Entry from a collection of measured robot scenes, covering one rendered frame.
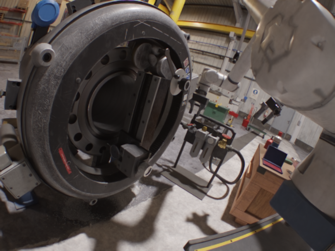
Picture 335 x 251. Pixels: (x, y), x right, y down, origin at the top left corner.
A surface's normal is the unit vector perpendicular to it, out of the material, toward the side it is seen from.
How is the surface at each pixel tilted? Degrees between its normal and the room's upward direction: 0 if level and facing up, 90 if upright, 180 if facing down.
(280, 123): 90
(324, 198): 84
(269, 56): 97
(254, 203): 90
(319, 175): 68
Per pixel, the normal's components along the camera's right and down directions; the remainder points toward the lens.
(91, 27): 0.59, 0.11
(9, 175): 0.80, 0.41
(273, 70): -0.99, -0.16
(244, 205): -0.52, 0.07
